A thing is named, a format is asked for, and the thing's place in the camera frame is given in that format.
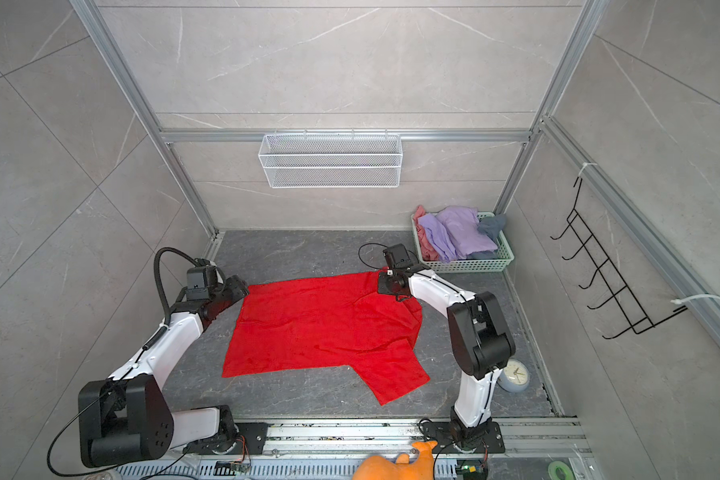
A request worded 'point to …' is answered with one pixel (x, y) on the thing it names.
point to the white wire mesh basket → (330, 161)
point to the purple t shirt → (455, 233)
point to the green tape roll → (559, 464)
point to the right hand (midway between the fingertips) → (384, 282)
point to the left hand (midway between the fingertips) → (237, 279)
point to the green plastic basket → (467, 265)
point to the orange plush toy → (380, 468)
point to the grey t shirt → (492, 225)
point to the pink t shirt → (427, 251)
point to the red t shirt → (338, 324)
